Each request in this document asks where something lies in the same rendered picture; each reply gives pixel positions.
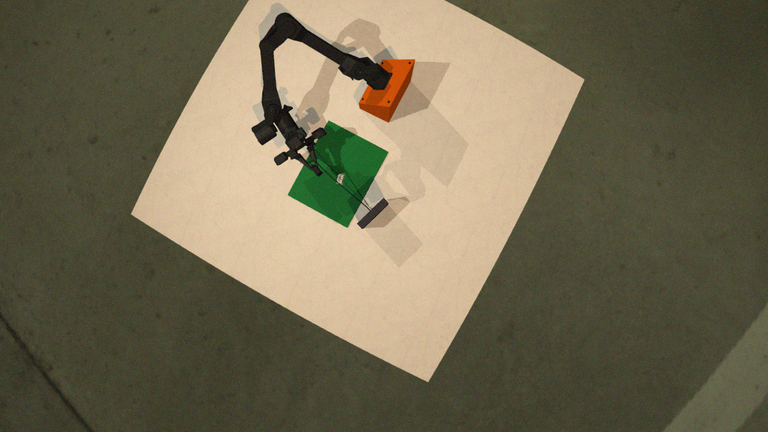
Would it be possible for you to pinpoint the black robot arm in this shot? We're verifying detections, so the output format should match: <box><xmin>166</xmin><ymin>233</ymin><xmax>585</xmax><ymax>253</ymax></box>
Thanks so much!
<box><xmin>251</xmin><ymin>13</ymin><xmax>393</xmax><ymax>151</ymax></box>

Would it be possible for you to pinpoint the black square cooling fan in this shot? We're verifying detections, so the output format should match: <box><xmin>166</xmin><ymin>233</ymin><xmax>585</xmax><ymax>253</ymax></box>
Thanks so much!
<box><xmin>357</xmin><ymin>198</ymin><xmax>389</xmax><ymax>229</ymax></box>

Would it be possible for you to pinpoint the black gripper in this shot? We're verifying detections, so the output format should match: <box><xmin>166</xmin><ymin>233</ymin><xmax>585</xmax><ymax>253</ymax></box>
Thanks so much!
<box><xmin>274</xmin><ymin>123</ymin><xmax>327</xmax><ymax>171</ymax></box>

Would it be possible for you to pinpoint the green circuit board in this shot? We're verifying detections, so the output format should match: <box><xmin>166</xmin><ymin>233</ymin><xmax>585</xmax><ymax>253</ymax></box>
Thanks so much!
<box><xmin>288</xmin><ymin>121</ymin><xmax>388</xmax><ymax>228</ymax></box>

